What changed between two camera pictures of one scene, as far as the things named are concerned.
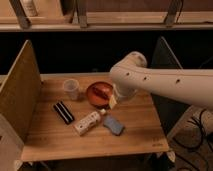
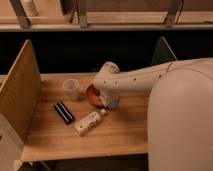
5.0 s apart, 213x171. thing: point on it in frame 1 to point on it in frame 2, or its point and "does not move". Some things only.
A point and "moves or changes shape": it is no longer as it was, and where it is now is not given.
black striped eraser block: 64,112 does not move
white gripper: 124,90 to 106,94
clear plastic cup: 71,86 does not move
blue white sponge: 112,123 moves or changes shape
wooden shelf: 106,15 does not move
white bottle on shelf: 29,8 does not move
